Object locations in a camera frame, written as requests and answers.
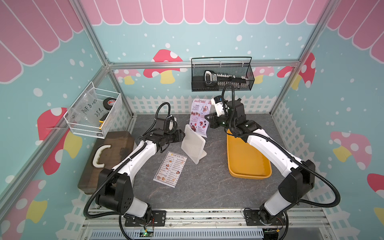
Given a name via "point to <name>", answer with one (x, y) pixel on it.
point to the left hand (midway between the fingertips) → (181, 136)
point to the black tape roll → (108, 102)
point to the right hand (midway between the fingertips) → (205, 116)
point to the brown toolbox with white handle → (116, 146)
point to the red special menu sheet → (198, 121)
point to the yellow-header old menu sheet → (169, 171)
